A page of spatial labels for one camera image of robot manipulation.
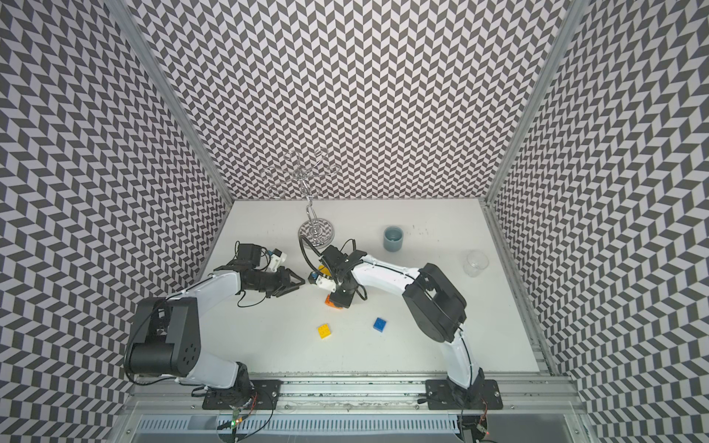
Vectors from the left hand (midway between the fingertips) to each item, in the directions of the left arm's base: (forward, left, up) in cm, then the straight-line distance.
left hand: (300, 285), depth 88 cm
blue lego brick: (-11, -25, -5) cm, 28 cm away
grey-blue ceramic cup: (+20, -31, -2) cm, 37 cm away
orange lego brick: (-4, -9, -5) cm, 10 cm away
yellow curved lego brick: (-1, -9, +12) cm, 15 cm away
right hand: (-3, -14, -4) cm, 15 cm away
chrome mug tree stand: (+23, -1, -3) cm, 24 cm away
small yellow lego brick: (-13, -8, -4) cm, 16 cm away
